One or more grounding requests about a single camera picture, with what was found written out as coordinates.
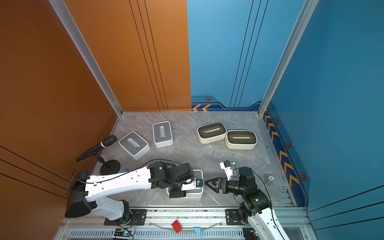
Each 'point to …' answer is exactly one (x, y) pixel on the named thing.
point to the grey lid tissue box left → (134, 145)
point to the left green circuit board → (124, 232)
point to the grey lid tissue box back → (162, 134)
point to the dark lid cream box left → (211, 132)
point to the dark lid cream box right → (238, 139)
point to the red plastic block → (176, 226)
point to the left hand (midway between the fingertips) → (186, 185)
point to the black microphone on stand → (109, 167)
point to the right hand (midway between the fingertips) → (210, 184)
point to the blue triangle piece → (198, 230)
